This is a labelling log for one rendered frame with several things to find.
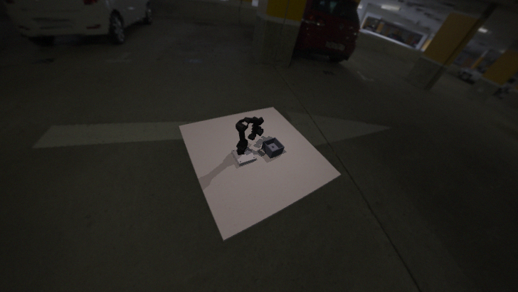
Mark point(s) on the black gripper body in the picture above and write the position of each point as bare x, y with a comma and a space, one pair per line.
252, 136

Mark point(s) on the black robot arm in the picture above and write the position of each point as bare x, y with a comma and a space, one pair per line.
243, 143

